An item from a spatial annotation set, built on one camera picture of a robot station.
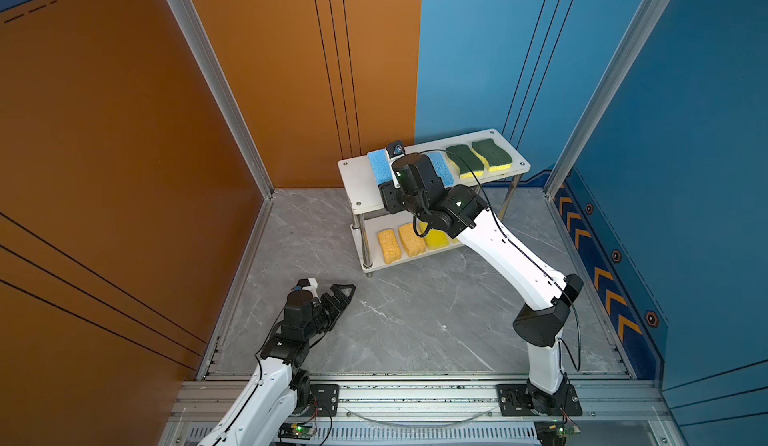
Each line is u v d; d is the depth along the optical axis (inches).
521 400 28.8
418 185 20.0
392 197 24.5
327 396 29.1
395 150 22.9
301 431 27.7
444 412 28.6
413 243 36.9
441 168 30.2
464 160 31.0
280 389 21.7
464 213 18.7
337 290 29.9
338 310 28.6
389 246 36.6
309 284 31.0
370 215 40.7
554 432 27.5
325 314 28.6
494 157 30.8
